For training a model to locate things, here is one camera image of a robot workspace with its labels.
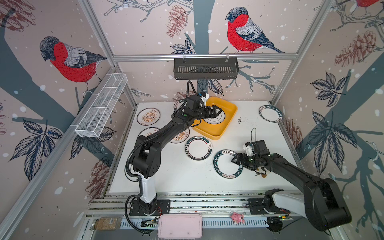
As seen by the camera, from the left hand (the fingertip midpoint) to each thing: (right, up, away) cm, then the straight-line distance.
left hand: (217, 110), depth 82 cm
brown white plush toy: (+21, -31, -9) cm, 38 cm away
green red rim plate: (-10, -24, +13) cm, 30 cm away
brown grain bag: (-52, -52, -16) cm, 75 cm away
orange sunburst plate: (-50, -3, +32) cm, 59 cm away
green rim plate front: (+5, -34, +5) cm, 34 cm away
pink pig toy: (+8, -52, -13) cm, 54 cm away
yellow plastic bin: (+3, -14, +19) cm, 24 cm away
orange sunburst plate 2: (-22, -18, +19) cm, 34 cm away
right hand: (+12, -32, +5) cm, 34 cm away
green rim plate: (+47, -1, +32) cm, 56 cm away
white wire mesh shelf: (-63, -6, -11) cm, 64 cm away
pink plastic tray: (-20, -55, -13) cm, 60 cm away
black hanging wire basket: (-5, +31, +22) cm, 38 cm away
